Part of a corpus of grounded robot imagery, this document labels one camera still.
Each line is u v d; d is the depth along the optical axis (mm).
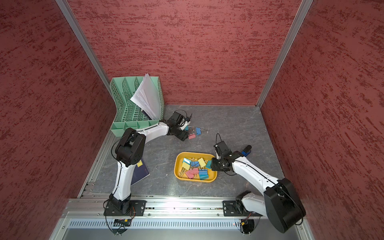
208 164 870
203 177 840
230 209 736
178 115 831
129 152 566
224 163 614
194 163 877
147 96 940
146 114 967
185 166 867
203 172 870
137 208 741
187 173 838
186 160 888
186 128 944
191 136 1008
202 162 873
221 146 684
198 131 1033
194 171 852
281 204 406
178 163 878
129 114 1065
